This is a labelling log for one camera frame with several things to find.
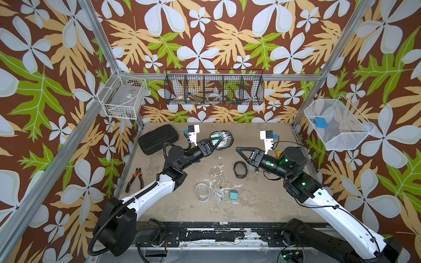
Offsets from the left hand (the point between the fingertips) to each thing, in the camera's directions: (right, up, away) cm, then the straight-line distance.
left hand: (222, 138), depth 65 cm
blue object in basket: (+55, +9, +22) cm, 59 cm away
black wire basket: (-4, +32, +32) cm, 45 cm away
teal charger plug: (+8, -30, +22) cm, 38 cm away
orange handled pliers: (-47, -20, +31) cm, 60 cm away
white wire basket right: (+61, +7, +17) cm, 64 cm away
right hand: (+5, -5, -3) cm, 8 cm away
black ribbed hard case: (-43, -2, +37) cm, 57 cm away
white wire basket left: (-52, +23, +22) cm, 61 cm away
